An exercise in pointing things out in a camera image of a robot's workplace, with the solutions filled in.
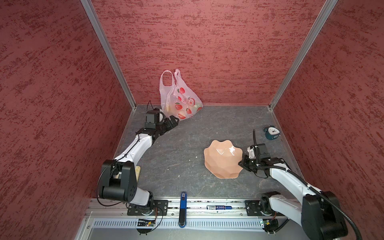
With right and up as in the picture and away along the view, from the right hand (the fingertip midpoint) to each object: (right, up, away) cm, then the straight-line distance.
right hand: (237, 166), depth 86 cm
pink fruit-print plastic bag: (-38, +42, +21) cm, 60 cm away
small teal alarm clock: (+27, +19, +14) cm, 36 cm away
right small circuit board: (+12, -25, -14) cm, 31 cm away
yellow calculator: (-59, -2, -1) cm, 59 cm away
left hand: (-38, +25, +2) cm, 45 cm away
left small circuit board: (-51, -24, -13) cm, 58 cm away
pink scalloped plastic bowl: (-9, +3, +4) cm, 10 cm away
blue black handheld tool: (-31, -17, -13) cm, 38 cm away
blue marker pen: (-13, -17, -12) cm, 25 cm away
